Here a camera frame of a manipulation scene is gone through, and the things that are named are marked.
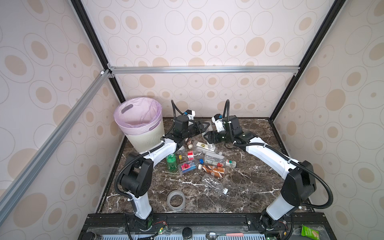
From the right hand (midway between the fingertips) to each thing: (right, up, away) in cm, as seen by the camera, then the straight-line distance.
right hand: (209, 134), depth 83 cm
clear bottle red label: (-12, -13, +9) cm, 20 cm away
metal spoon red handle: (0, -49, -11) cm, 50 cm away
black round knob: (-11, -41, -20) cm, 48 cm away
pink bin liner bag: (-44, +12, +9) cm, 47 cm away
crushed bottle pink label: (-12, -19, +6) cm, 24 cm away
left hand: (+1, +6, -2) cm, 7 cm away
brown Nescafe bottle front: (+5, -21, +3) cm, 22 cm away
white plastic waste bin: (-37, -3, +2) cm, 37 cm away
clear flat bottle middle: (+4, -14, +12) cm, 19 cm away
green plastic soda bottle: (-22, -19, +5) cm, 29 cm away
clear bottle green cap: (+4, -16, +7) cm, 18 cm away
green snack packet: (+46, -46, -13) cm, 67 cm away
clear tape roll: (-19, -32, -2) cm, 37 cm away
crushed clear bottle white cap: (+3, -29, +3) cm, 30 cm away
